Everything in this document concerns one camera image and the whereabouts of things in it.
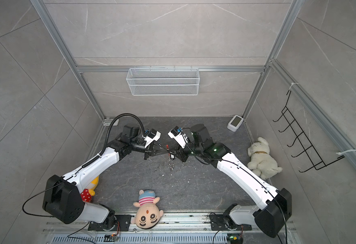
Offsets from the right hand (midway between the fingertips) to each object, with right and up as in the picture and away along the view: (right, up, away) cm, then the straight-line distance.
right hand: (170, 148), depth 70 cm
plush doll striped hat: (-10, -30, -2) cm, 32 cm away
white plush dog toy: (+51, -10, +13) cm, 53 cm away
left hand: (-2, 0, +1) cm, 2 cm away
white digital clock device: (+45, +13, +41) cm, 62 cm away
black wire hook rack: (+61, +10, +2) cm, 62 cm away
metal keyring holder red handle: (+1, -8, 0) cm, 8 cm away
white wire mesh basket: (-5, +41, +30) cm, 52 cm away
